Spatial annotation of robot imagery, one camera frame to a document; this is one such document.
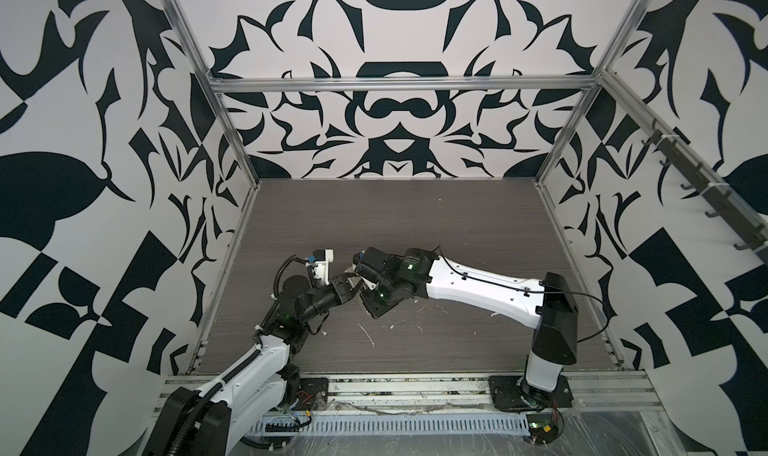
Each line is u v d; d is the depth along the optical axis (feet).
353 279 2.49
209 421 1.35
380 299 2.10
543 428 2.34
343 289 2.32
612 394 2.50
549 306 1.63
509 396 2.41
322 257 2.44
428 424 2.34
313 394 2.40
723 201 1.80
